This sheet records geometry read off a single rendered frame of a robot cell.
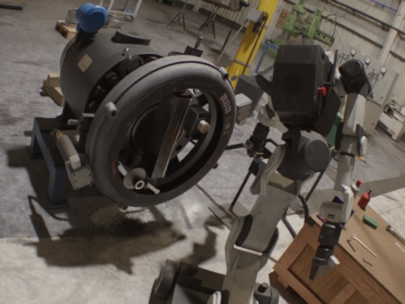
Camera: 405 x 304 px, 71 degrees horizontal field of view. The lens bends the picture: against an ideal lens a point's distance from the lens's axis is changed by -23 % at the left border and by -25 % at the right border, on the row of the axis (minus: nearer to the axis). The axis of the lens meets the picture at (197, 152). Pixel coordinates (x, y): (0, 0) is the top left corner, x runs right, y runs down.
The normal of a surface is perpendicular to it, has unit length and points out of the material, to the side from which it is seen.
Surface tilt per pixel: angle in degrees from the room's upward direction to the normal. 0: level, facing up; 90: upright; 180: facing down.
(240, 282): 23
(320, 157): 54
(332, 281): 90
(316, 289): 90
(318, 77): 62
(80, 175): 90
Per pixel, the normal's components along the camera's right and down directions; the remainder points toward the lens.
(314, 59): -0.62, -0.37
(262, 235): 0.09, -0.01
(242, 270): 0.29, -0.59
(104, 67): -0.34, -0.48
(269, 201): 0.00, 0.22
